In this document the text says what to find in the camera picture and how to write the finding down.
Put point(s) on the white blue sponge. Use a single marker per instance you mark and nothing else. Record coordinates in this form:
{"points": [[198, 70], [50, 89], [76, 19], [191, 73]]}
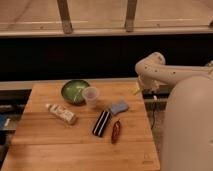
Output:
{"points": [[119, 107]]}

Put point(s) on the black white striped block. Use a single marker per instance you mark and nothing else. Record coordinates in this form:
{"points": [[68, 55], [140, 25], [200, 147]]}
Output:
{"points": [[101, 123]]}

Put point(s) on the clear plastic cup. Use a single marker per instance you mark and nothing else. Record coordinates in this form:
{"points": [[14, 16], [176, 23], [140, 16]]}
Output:
{"points": [[90, 94]]}

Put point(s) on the green ceramic bowl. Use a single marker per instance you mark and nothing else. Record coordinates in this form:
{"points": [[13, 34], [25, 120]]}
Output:
{"points": [[72, 91]]}

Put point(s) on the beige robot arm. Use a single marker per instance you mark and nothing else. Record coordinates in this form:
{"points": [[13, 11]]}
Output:
{"points": [[188, 123]]}

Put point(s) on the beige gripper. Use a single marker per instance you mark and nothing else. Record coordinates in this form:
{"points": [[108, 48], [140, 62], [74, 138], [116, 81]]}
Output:
{"points": [[146, 84]]}

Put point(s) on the white tube bottle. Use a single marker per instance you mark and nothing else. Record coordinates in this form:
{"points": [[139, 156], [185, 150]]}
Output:
{"points": [[62, 113]]}

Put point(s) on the red brown chili pepper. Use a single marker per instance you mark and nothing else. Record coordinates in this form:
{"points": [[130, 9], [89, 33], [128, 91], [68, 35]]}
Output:
{"points": [[115, 132]]}

